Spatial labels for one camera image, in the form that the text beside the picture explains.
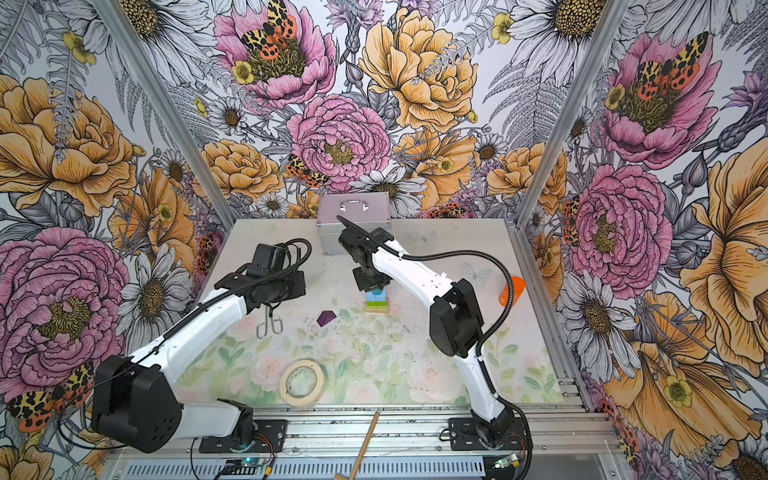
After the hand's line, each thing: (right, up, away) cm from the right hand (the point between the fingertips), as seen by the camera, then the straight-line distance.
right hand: (377, 291), depth 88 cm
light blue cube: (-3, -3, +10) cm, 11 cm away
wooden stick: (-7, -40, -18) cm, 44 cm away
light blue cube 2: (+1, -2, +4) cm, 5 cm away
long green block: (-1, -5, +6) cm, 8 cm away
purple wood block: (-17, -9, +6) cm, 20 cm away
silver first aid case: (-4, +26, +17) cm, 31 cm away
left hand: (-21, 0, -3) cm, 21 cm away
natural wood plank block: (-1, -7, +8) cm, 11 cm away
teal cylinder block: (0, 0, +2) cm, 2 cm away
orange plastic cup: (+44, 0, +7) cm, 45 cm away
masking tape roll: (-17, -26, -10) cm, 33 cm away
